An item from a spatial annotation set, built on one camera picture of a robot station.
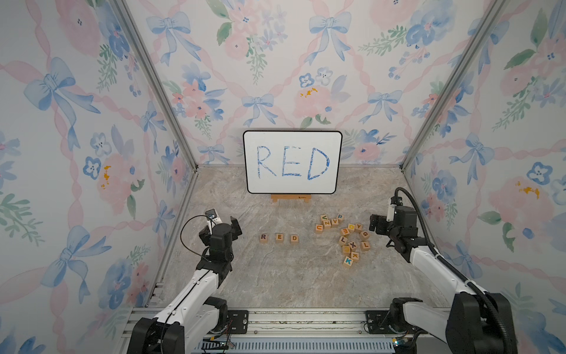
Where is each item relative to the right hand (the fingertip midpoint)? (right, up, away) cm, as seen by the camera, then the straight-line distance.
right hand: (385, 217), depth 88 cm
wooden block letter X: (-13, -12, +2) cm, 18 cm away
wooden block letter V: (-23, -1, +10) cm, 25 cm away
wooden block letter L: (-8, -12, +1) cm, 14 cm away
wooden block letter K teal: (-16, -17, -3) cm, 23 cm away
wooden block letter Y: (-9, -6, +7) cm, 12 cm away
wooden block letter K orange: (-13, -15, -2) cm, 20 cm away
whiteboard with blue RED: (-37, +23, +8) cm, 45 cm away
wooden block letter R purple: (-49, -9, +3) cm, 50 cm away
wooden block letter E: (-43, -9, +3) cm, 44 cm away
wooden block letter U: (-26, -6, +6) cm, 27 cm away
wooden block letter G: (-7, -8, +4) cm, 12 cm away
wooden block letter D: (-37, -9, +3) cm, 38 cm away
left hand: (-64, -1, -3) cm, 64 cm away
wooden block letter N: (-22, -4, +7) cm, 23 cm away
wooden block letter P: (-16, -1, +10) cm, 19 cm away
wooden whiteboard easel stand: (-30, +7, +15) cm, 34 cm away
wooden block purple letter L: (-17, -10, +2) cm, 19 cm away
